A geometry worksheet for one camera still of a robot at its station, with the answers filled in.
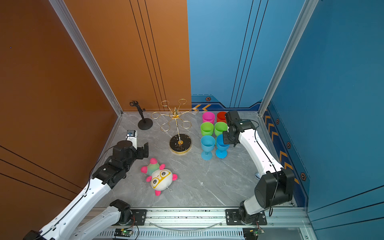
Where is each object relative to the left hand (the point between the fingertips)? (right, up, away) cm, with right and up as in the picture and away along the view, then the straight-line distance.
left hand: (139, 141), depth 77 cm
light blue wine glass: (+37, -2, +11) cm, 39 cm away
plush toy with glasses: (+11, -20, +2) cm, 23 cm away
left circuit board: (-5, -43, -7) cm, 43 cm away
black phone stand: (-9, +10, +35) cm, 37 cm away
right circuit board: (+57, -43, -7) cm, 71 cm away
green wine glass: (+37, +6, +17) cm, 41 cm away
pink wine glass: (+38, +14, +22) cm, 46 cm away
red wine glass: (+46, +14, +21) cm, 53 cm away
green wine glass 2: (+45, +7, +17) cm, 49 cm away
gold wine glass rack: (+19, -4, +22) cm, 29 cm away
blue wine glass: (+46, -9, +17) cm, 50 cm away
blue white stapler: (+65, -21, +7) cm, 69 cm away
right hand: (+48, +1, +6) cm, 48 cm away
